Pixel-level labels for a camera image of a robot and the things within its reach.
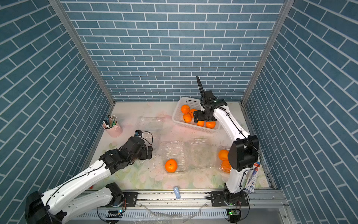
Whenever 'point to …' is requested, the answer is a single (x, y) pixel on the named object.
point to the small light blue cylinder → (176, 192)
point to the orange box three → (171, 165)
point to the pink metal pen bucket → (111, 127)
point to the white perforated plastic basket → (193, 103)
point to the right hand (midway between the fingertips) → (202, 119)
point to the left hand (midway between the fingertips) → (149, 149)
